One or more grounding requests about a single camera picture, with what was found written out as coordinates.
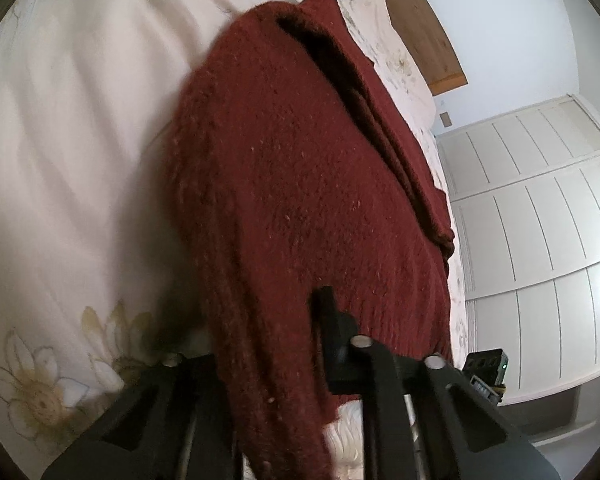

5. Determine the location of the floral cream duvet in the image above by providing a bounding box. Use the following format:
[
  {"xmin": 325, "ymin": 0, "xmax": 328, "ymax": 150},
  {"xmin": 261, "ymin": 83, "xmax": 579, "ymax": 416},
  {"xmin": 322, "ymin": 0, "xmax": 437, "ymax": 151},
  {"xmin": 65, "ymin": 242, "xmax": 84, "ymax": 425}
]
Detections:
[{"xmin": 0, "ymin": 0, "xmax": 468, "ymax": 480}]

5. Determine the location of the wooden bed headboard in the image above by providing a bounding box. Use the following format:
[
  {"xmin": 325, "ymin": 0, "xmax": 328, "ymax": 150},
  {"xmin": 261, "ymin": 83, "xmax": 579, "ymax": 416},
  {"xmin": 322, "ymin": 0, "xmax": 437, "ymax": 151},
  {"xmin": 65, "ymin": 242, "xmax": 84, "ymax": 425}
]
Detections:
[{"xmin": 360, "ymin": 0, "xmax": 468, "ymax": 97}]

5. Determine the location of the white panelled wardrobe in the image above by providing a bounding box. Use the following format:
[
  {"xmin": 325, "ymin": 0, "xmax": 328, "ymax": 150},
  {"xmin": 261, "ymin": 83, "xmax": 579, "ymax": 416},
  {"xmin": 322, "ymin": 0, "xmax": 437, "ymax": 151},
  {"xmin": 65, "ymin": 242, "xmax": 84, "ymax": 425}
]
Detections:
[{"xmin": 435, "ymin": 94, "xmax": 600, "ymax": 406}]

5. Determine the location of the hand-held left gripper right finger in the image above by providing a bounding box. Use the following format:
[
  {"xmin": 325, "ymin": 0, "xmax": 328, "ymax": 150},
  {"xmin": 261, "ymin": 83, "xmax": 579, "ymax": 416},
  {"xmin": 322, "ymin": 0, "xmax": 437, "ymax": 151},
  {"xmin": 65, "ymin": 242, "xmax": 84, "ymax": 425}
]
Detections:
[{"xmin": 310, "ymin": 286, "xmax": 562, "ymax": 480}]

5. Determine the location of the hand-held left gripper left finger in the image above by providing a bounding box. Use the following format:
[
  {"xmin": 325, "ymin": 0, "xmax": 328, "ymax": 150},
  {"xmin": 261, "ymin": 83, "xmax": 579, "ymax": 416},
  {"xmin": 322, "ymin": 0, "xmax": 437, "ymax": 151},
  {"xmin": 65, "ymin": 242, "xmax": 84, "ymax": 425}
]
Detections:
[{"xmin": 40, "ymin": 352, "xmax": 243, "ymax": 480}]

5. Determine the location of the dark red knit sweater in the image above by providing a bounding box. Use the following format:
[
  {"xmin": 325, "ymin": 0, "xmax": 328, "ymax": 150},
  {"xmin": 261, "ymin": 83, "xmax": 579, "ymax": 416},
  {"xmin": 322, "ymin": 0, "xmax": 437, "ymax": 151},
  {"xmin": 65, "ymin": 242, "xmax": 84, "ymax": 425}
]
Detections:
[{"xmin": 167, "ymin": 0, "xmax": 457, "ymax": 480}]

